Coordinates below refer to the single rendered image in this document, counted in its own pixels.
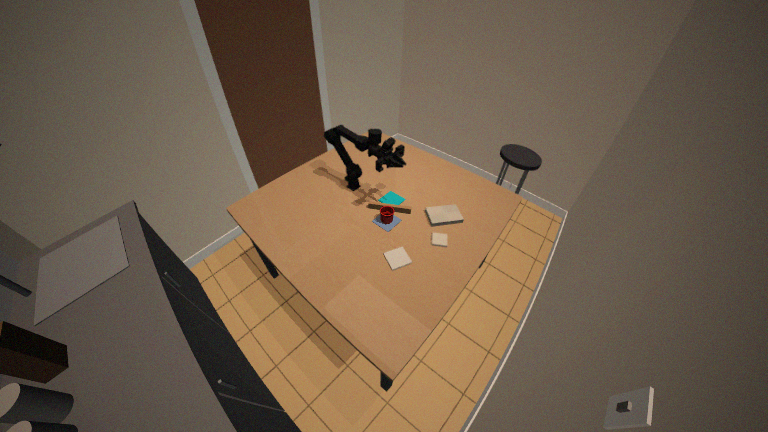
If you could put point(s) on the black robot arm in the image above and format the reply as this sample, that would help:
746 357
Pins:
362 143

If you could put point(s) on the dark red cup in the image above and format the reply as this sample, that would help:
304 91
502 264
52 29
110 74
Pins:
387 214

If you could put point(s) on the beige flat rectangular slab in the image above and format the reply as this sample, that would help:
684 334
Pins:
444 215

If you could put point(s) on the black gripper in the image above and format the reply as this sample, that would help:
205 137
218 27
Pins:
391 159

